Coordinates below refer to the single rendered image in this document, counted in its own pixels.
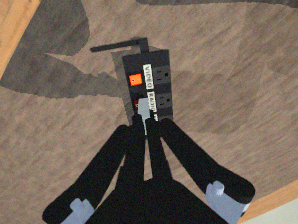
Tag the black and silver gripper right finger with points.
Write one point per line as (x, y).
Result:
(227, 193)

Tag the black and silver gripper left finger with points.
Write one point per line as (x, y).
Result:
(77, 203)

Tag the black power strip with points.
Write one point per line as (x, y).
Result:
(148, 76)

